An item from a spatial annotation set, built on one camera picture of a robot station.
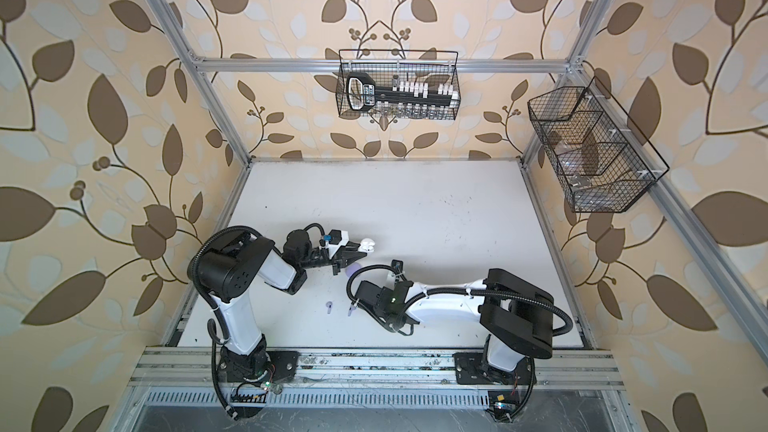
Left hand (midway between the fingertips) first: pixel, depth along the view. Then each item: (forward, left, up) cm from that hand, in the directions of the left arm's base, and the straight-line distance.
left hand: (365, 249), depth 86 cm
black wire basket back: (+33, -9, +24) cm, 42 cm away
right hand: (-14, -5, -8) cm, 17 cm away
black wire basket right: (+13, -60, +25) cm, 66 cm away
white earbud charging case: (+1, 0, 0) cm, 1 cm away
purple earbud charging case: (-5, +4, -3) cm, 7 cm away
